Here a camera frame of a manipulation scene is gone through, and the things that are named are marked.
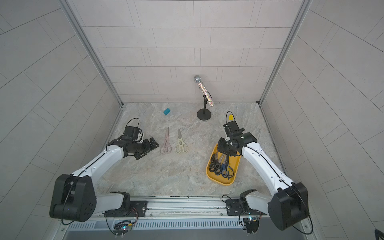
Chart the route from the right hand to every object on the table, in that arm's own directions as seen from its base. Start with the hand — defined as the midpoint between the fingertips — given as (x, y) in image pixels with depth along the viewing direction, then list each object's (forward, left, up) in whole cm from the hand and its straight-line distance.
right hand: (217, 148), depth 80 cm
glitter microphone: (+39, +8, +18) cm, 43 cm away
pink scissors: (+8, +30, -10) cm, 33 cm away
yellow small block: (+30, -14, -11) cm, 35 cm away
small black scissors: (-5, +3, -9) cm, 10 cm away
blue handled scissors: (-6, -3, -9) cm, 12 cm away
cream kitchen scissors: (+9, +21, -10) cm, 25 cm away
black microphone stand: (+33, +5, -9) cm, 35 cm away
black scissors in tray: (-10, -6, -11) cm, 16 cm away
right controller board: (-33, -12, -14) cm, 38 cm away
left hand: (+6, +35, -4) cm, 36 cm away
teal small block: (+38, +33, -9) cm, 51 cm away
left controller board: (-31, +46, -9) cm, 57 cm away
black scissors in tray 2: (-6, 0, -9) cm, 11 cm away
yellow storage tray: (-3, -10, -12) cm, 16 cm away
